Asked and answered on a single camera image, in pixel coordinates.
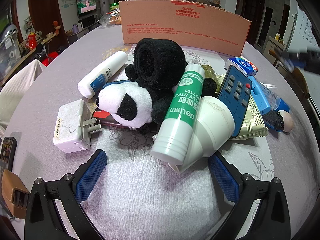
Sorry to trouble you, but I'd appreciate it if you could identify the white power adapter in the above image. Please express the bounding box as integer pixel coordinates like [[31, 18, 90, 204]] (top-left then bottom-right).
[[53, 99, 101, 153]]

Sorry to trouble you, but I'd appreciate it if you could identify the beige egg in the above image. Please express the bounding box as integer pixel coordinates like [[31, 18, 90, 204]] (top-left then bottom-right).
[[279, 110, 294, 133]]

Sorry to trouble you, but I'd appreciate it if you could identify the black blue toy car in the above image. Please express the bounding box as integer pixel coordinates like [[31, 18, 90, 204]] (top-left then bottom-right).
[[262, 110, 284, 132]]

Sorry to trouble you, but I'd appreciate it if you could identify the white pvc pipe fitting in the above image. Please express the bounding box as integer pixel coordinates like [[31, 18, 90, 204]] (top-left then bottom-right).
[[168, 96, 235, 174]]

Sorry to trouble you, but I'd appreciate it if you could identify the clear bottle blue cap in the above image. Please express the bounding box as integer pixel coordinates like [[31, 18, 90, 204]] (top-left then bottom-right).
[[259, 82, 290, 113]]

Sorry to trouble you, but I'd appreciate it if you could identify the green white glue stick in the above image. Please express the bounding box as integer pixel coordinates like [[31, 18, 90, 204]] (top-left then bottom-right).
[[151, 64, 205, 165]]

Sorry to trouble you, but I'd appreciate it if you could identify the blue remote control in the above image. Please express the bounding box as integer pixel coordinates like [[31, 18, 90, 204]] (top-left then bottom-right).
[[217, 65, 252, 138]]

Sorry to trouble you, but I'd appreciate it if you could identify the white blue tube bottle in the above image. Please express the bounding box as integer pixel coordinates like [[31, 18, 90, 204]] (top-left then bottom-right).
[[77, 51, 127, 99]]

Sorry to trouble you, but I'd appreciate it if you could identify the blue white tissue pack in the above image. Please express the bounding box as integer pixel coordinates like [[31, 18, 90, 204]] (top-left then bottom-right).
[[224, 56, 258, 76]]

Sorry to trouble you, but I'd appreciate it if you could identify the black smartphone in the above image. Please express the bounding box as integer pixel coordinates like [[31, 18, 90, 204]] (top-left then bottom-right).
[[1, 137, 17, 171]]

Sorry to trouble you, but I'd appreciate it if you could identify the green tissue pack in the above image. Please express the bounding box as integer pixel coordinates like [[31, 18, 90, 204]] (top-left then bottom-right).
[[233, 96, 268, 140]]

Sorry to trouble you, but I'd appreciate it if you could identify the red black small box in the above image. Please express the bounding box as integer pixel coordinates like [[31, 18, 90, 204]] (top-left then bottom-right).
[[92, 108, 136, 131]]

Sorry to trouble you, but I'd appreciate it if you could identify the white cloth covered chair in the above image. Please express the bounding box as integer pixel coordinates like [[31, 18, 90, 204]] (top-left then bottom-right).
[[0, 59, 46, 139]]

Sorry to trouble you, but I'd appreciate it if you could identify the wooden chair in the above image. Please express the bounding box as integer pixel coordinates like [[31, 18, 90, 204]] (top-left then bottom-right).
[[268, 49, 320, 120]]

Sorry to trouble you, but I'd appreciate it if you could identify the panda plush toy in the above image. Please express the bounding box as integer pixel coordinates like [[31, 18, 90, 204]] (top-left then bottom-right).
[[95, 38, 218, 135]]

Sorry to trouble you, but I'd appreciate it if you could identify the red plastic stool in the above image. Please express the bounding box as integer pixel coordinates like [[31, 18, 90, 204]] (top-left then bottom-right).
[[40, 51, 59, 67]]

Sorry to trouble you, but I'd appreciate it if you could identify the clear fruit bowl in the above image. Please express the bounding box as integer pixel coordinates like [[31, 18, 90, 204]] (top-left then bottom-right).
[[99, 12, 121, 27]]

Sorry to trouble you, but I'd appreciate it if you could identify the pink cardboard box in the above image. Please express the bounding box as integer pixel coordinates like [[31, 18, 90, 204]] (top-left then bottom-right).
[[119, 0, 251, 56]]

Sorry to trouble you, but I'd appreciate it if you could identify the television screen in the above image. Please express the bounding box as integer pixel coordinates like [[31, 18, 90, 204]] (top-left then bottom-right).
[[76, 0, 97, 17]]

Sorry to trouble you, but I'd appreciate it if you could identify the green snack canister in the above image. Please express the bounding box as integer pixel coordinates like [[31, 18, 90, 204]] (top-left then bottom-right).
[[110, 3, 120, 12]]

